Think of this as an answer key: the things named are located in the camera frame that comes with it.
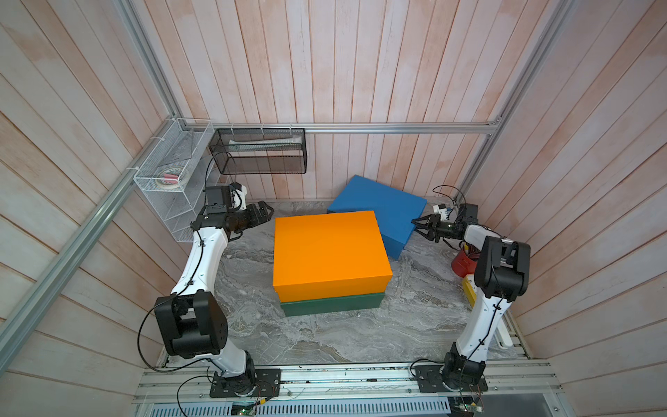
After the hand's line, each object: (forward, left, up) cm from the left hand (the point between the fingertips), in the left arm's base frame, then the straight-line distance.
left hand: (264, 216), depth 85 cm
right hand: (+8, -55, -12) cm, 57 cm away
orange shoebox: (-16, -22, +1) cm, 27 cm away
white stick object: (-32, -77, -20) cm, 86 cm away
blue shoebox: (+9, -46, -6) cm, 48 cm away
